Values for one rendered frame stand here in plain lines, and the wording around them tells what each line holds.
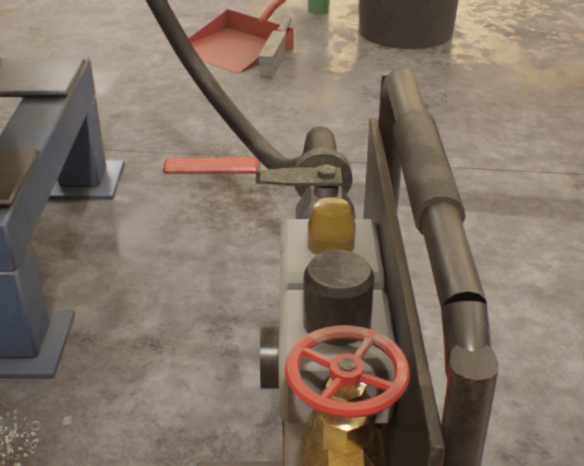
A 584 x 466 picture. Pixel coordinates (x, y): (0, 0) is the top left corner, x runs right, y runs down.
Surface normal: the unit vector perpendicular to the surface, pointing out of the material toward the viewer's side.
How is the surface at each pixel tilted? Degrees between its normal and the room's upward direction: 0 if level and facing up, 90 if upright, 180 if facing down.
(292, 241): 0
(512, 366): 0
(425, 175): 26
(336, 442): 90
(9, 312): 90
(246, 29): 90
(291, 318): 0
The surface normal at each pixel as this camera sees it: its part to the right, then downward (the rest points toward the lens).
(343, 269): 0.00, -0.82
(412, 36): 0.01, 0.61
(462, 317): -0.25, -0.40
